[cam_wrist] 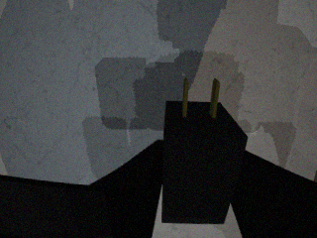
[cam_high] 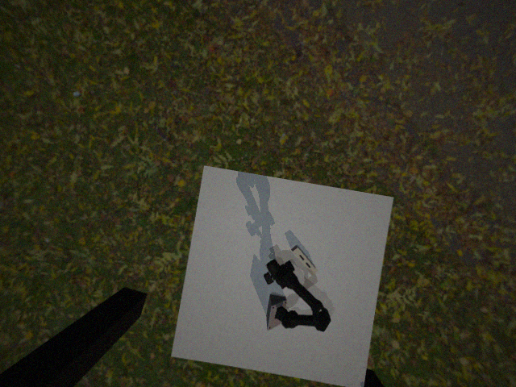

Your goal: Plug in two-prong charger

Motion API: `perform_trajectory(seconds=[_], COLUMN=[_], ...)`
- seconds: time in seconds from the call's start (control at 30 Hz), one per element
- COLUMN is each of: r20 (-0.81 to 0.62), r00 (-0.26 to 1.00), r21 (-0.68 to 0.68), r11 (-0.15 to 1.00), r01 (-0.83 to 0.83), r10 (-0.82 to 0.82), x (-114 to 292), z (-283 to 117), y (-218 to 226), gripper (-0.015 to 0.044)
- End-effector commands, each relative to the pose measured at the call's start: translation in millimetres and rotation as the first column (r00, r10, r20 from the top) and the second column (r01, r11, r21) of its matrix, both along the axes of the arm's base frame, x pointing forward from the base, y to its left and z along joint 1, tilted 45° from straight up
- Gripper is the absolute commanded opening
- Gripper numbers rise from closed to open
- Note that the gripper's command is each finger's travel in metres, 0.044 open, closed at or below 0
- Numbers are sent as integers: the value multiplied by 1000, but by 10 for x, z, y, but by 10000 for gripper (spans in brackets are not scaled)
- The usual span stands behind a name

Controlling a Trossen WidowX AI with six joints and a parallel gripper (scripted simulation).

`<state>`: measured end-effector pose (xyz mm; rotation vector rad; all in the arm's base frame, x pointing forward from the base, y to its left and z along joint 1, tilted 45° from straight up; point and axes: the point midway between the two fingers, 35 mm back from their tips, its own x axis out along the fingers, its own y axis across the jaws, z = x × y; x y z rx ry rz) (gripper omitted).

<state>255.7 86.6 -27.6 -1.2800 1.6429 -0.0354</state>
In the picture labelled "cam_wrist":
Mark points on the black two-prong plug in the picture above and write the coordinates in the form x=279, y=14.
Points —
x=203, y=148

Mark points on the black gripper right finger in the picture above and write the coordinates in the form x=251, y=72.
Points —
x=270, y=202

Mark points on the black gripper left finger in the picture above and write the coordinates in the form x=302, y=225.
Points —
x=123, y=204

